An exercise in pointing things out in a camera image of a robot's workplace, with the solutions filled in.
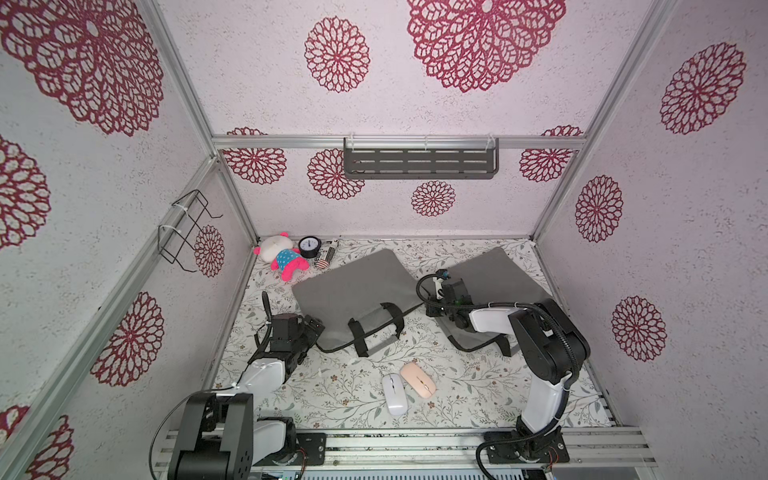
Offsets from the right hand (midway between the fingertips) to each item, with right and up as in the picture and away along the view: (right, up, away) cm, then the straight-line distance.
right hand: (428, 296), depth 100 cm
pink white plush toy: (-52, +15, +8) cm, 55 cm away
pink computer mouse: (-5, -22, -17) cm, 28 cm away
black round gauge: (-44, +18, +16) cm, 50 cm away
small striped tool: (-36, +13, +10) cm, 40 cm away
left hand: (-35, -10, -8) cm, 38 cm away
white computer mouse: (-12, -25, -19) cm, 34 cm away
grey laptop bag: (-23, -2, -2) cm, 23 cm away
